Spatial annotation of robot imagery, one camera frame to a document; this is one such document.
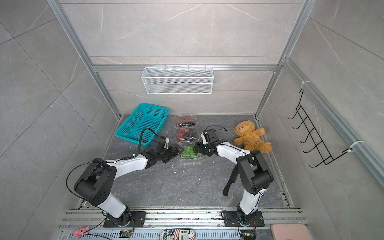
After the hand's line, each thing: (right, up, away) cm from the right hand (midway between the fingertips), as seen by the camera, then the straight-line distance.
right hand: (199, 149), depth 94 cm
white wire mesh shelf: (-14, +46, +7) cm, 49 cm away
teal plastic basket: (-42, +23, +24) cm, 54 cm away
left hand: (-10, 0, -4) cm, 11 cm away
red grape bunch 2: (-13, +10, +7) cm, 17 cm away
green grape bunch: (-7, -1, -1) cm, 7 cm away
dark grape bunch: (-5, +8, +4) cm, 10 cm away
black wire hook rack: (+50, +7, -31) cm, 60 cm away
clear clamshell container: (0, -5, -3) cm, 6 cm away
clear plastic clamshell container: (-16, +22, +17) cm, 32 cm away
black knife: (+20, -17, -6) cm, 27 cm away
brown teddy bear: (+34, +7, +3) cm, 35 cm away
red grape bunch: (-10, +20, +17) cm, 28 cm away
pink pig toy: (-57, -35, -26) cm, 72 cm away
